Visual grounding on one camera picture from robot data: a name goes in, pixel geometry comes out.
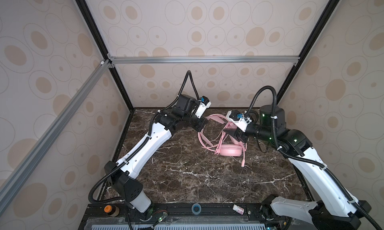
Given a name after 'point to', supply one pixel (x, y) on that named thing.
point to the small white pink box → (238, 209)
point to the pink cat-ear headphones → (231, 148)
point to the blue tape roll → (196, 208)
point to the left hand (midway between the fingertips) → (210, 119)
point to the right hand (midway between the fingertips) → (230, 121)
